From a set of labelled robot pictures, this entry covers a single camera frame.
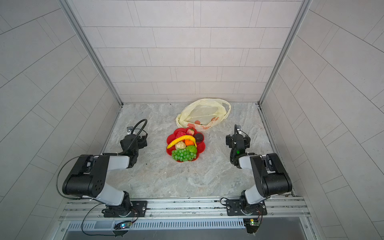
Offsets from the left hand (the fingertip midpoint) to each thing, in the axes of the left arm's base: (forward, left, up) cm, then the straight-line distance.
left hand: (138, 134), depth 95 cm
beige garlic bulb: (-9, -28, +3) cm, 30 cm away
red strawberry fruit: (+1, -34, +3) cm, 34 cm away
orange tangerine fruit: (-7, -33, +2) cm, 34 cm away
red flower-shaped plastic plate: (-8, -40, +1) cm, 41 cm away
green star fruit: (-11, -35, +4) cm, 37 cm away
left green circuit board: (-46, -6, -1) cm, 47 cm away
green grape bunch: (-16, -30, +5) cm, 35 cm away
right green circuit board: (-46, -64, -3) cm, 79 cm away
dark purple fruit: (-3, -39, +3) cm, 39 cm away
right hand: (+1, -64, +2) cm, 64 cm away
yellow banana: (-5, -30, +4) cm, 31 cm away
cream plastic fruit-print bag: (+21, -43, -3) cm, 48 cm away
